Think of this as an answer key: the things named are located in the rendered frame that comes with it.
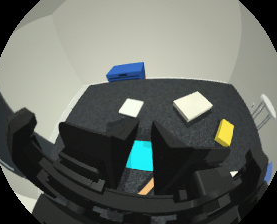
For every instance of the yellow block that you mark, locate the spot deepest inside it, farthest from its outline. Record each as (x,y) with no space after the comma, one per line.
(225,130)

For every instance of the tan flat bar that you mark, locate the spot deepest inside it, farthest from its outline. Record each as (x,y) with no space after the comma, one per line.
(147,188)

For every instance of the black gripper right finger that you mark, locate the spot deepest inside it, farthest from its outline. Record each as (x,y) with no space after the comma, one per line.
(171,157)

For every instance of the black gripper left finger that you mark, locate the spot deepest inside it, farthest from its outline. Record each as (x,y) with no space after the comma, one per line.
(113,147)

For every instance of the beige flat block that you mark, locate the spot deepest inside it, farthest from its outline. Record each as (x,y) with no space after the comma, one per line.
(192,106)

